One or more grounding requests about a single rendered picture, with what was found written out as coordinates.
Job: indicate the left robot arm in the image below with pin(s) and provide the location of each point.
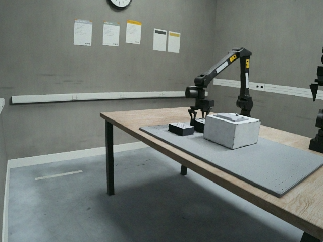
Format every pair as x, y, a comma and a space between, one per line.
319, 120

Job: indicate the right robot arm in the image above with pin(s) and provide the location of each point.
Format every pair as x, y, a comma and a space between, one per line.
244, 101

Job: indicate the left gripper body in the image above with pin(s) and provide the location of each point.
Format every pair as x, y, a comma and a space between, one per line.
319, 82

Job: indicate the white plate with round holes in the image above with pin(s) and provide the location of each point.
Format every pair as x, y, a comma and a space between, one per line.
198, 124

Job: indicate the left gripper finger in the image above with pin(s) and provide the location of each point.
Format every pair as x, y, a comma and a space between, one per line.
314, 89

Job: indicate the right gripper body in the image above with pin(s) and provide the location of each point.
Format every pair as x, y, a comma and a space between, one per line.
193, 108

